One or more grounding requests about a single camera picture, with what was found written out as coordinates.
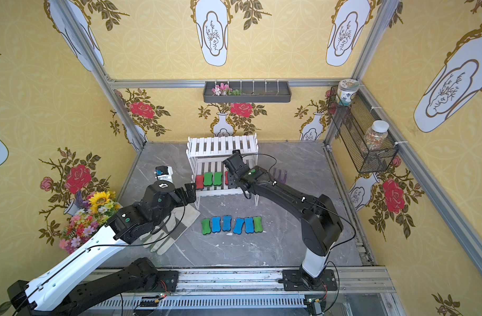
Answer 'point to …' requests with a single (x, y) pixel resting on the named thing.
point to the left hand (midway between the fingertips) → (178, 185)
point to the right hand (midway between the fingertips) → (240, 172)
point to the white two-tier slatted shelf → (205, 156)
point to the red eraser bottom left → (199, 180)
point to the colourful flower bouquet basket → (87, 211)
